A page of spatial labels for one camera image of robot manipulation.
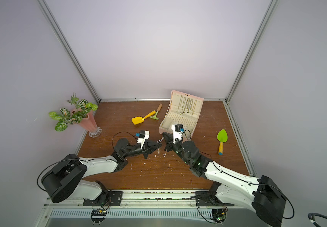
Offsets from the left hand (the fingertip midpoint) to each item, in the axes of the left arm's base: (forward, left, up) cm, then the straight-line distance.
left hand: (161, 146), depth 72 cm
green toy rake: (+35, +8, -19) cm, 41 cm away
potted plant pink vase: (+20, +49, +3) cm, 53 cm away
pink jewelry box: (+32, -15, -7) cm, 36 cm away
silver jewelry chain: (+2, +1, +3) cm, 3 cm away
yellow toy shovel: (+31, +21, -18) cm, 41 cm away
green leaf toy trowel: (+18, -42, -20) cm, 49 cm away
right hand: (+6, -2, +6) cm, 9 cm away
